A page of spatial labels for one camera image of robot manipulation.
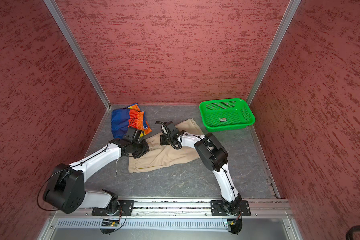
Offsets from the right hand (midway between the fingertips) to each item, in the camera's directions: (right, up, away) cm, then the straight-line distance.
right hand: (160, 142), depth 98 cm
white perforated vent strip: (-4, -35, -27) cm, 44 cm away
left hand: (-5, -4, -10) cm, 12 cm away
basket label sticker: (+46, +15, +13) cm, 50 cm away
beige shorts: (0, -7, -9) cm, 11 cm away
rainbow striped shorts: (-24, +17, +11) cm, 31 cm away
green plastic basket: (+49, +19, +16) cm, 55 cm away
